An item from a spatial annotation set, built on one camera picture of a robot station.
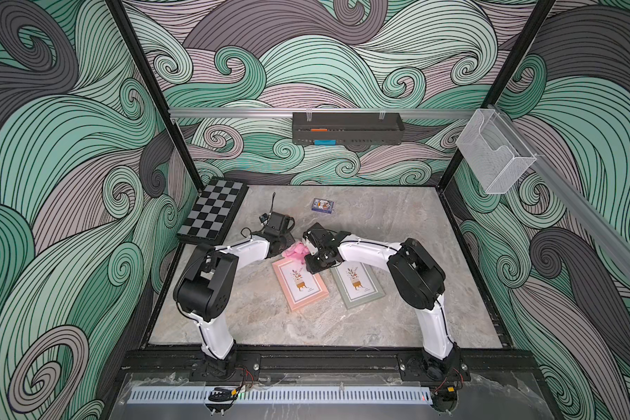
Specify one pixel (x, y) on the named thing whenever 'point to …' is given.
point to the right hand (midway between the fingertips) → (314, 266)
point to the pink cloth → (297, 250)
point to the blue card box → (323, 206)
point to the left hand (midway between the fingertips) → (288, 236)
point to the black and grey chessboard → (213, 214)
